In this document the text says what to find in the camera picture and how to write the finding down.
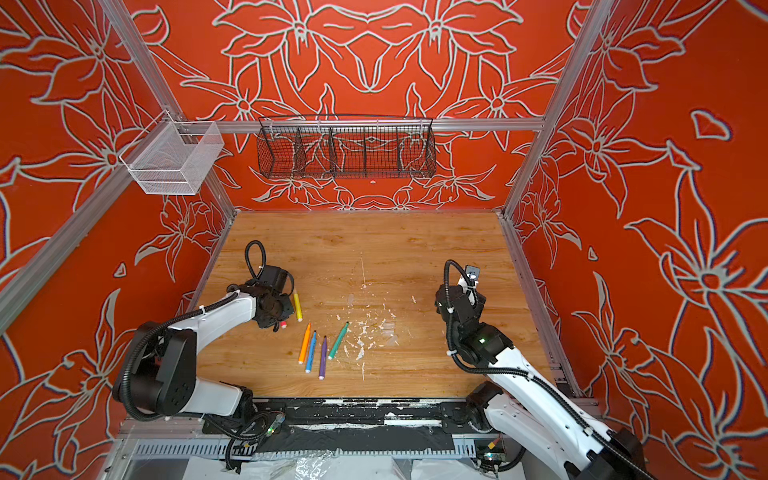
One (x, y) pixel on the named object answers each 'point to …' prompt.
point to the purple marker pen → (322, 367)
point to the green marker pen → (338, 341)
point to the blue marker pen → (311, 352)
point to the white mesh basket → (173, 157)
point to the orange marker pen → (305, 344)
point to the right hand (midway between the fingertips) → (452, 285)
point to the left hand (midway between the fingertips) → (285, 310)
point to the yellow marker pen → (298, 307)
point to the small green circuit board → (500, 457)
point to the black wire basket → (329, 147)
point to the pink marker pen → (283, 324)
